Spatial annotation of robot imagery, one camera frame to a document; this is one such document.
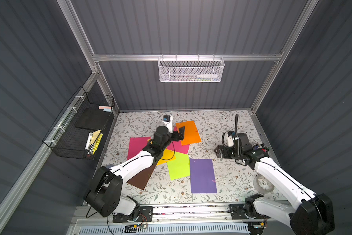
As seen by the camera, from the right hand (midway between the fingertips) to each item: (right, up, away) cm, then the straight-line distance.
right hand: (223, 151), depth 83 cm
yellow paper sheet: (-33, -6, +16) cm, 37 cm away
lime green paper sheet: (-25, -12, +7) cm, 29 cm away
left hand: (-26, +14, -1) cm, 30 cm away
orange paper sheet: (-16, +8, +26) cm, 32 cm away
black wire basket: (-77, +13, -9) cm, 79 cm away
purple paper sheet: (-11, -17, +7) cm, 21 cm away
